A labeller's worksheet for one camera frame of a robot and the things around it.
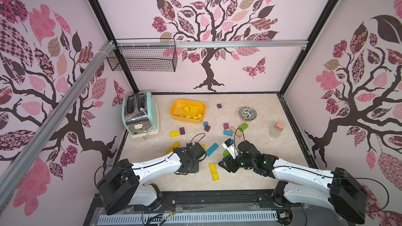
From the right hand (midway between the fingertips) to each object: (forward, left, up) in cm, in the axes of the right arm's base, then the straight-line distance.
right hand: (221, 161), depth 78 cm
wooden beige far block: (+21, -13, -8) cm, 26 cm away
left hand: (-3, +15, -7) cm, 17 cm away
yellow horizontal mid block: (+12, +9, -8) cm, 17 cm away
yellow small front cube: (+33, +15, -6) cm, 36 cm away
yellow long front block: (-4, +3, -8) cm, 9 cm away
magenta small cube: (+26, -6, -7) cm, 28 cm away
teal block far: (+20, -6, -6) cm, 22 cm away
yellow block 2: (+40, +16, -7) cm, 44 cm away
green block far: (+25, -18, -8) cm, 32 cm away
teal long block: (+10, +5, -9) cm, 14 cm away
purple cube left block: (+22, +23, -7) cm, 32 cm away
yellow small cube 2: (+34, +24, -5) cm, 42 cm away
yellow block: (+21, +28, -8) cm, 35 cm away
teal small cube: (+28, +8, -7) cm, 30 cm away
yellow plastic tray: (+40, +20, -7) cm, 45 cm away
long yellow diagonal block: (+13, +26, -7) cm, 30 cm away
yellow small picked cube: (+33, +20, -5) cm, 39 cm away
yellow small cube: (+33, +11, -5) cm, 35 cm away
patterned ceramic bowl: (+36, -22, -7) cm, 43 cm away
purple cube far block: (+44, -3, -9) cm, 45 cm away
